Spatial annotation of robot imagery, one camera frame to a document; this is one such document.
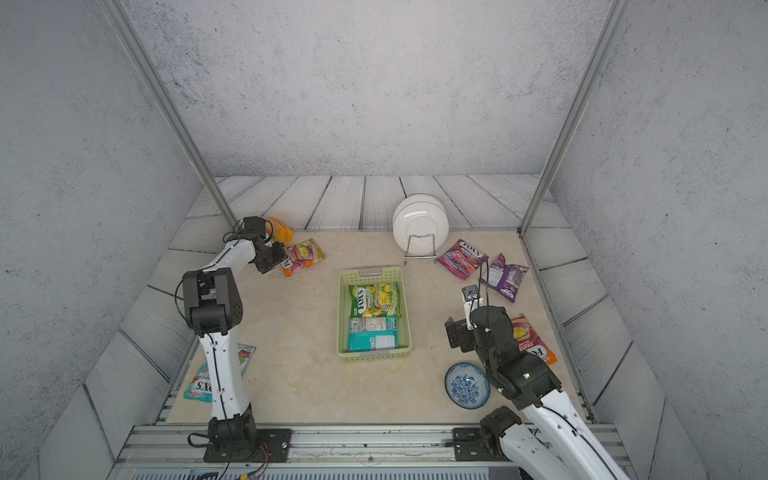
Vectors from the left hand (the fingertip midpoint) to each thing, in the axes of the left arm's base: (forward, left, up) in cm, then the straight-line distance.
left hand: (287, 256), depth 108 cm
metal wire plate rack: (+2, -48, -5) cm, 48 cm away
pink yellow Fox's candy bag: (+2, -4, -2) cm, 5 cm away
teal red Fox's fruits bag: (-44, +15, -2) cm, 46 cm away
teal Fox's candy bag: (-29, -29, -2) cm, 42 cm away
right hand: (-34, -56, +17) cm, 68 cm away
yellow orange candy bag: (+12, +6, +1) cm, 13 cm away
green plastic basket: (-8, -29, -1) cm, 30 cm away
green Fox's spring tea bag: (-18, -31, -2) cm, 36 cm away
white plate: (+4, -47, +11) cm, 49 cm away
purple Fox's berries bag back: (-12, -75, 0) cm, 76 cm away
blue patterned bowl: (-45, -57, -3) cm, 73 cm away
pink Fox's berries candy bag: (-1, -63, -2) cm, 63 cm away
